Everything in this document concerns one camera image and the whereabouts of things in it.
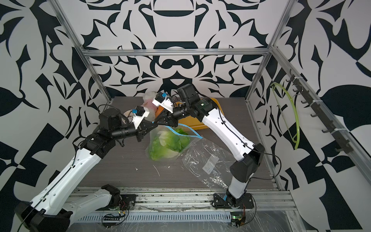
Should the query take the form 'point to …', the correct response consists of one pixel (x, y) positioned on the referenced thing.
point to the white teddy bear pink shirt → (148, 98)
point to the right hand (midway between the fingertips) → (156, 119)
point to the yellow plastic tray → (194, 123)
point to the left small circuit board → (108, 224)
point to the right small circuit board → (235, 215)
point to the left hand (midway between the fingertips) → (155, 121)
